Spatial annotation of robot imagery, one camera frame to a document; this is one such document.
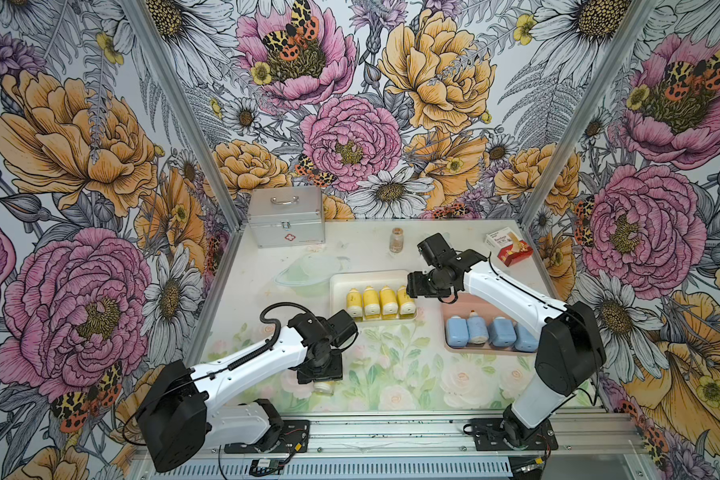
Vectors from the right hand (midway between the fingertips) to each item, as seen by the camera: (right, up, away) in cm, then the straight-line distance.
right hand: (418, 297), depth 87 cm
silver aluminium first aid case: (-43, +25, +22) cm, 54 cm away
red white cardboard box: (+37, +14, +22) cm, 45 cm away
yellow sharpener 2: (-13, -2, +3) cm, 14 cm away
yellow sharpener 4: (-3, -4, +3) cm, 6 cm away
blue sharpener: (+23, -9, -3) cm, 25 cm away
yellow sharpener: (-18, -3, +3) cm, 19 cm away
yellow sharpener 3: (-8, -2, +3) cm, 9 cm away
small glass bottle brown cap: (-4, +16, +24) cm, 29 cm away
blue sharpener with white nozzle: (+16, -9, -3) cm, 18 cm away
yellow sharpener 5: (-25, -21, -12) cm, 35 cm away
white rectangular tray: (-23, +2, +15) cm, 27 cm away
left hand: (-26, -20, -10) cm, 35 cm away
